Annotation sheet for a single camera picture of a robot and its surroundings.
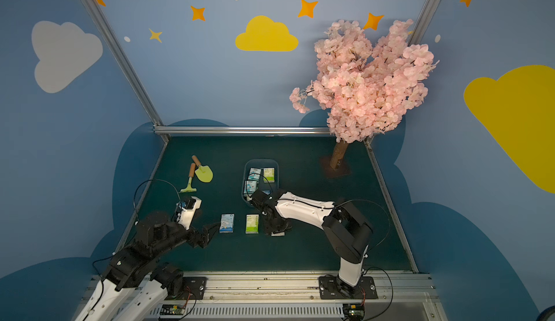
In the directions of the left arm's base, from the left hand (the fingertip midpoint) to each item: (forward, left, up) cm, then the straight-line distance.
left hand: (209, 214), depth 72 cm
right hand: (+2, -23, -16) cm, 28 cm away
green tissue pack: (-2, -24, -12) cm, 27 cm away
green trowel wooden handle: (+29, +14, -18) cm, 37 cm away
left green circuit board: (-25, +12, -20) cm, 35 cm away
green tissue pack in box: (+29, -18, -17) cm, 38 cm away
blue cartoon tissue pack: (+20, -10, -14) cm, 26 cm away
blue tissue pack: (+28, -11, -18) cm, 35 cm away
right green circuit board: (-25, -50, -21) cm, 60 cm away
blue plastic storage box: (+29, -14, -18) cm, 37 cm away
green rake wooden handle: (+28, +20, -18) cm, 39 cm away
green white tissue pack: (+4, -13, -17) cm, 22 cm away
